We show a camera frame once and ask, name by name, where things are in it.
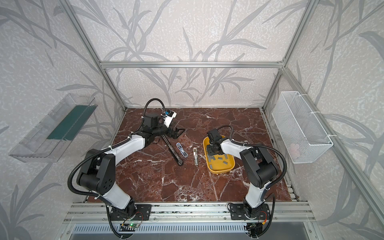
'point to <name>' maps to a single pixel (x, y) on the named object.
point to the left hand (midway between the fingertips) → (181, 121)
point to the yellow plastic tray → (218, 164)
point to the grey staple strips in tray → (210, 157)
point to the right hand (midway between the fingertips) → (212, 145)
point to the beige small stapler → (195, 153)
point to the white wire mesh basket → (304, 137)
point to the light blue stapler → (182, 149)
